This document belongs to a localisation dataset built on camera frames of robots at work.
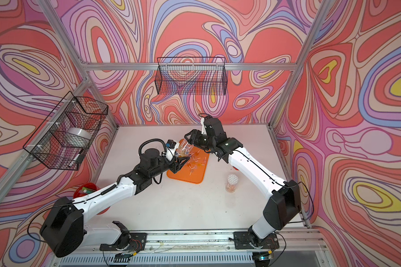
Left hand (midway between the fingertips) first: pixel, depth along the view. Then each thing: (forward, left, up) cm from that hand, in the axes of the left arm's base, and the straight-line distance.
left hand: (186, 155), depth 78 cm
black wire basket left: (+2, +54, +9) cm, 55 cm away
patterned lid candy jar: (-8, -23, -10) cm, 26 cm away
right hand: (+4, -1, +6) cm, 7 cm away
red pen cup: (-13, +47, -9) cm, 49 cm away
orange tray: (+4, -4, -20) cm, 21 cm away
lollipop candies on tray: (+10, -3, -19) cm, 22 cm away
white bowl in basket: (+1, +45, +12) cm, 47 cm away
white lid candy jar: (0, 0, +5) cm, 5 cm away
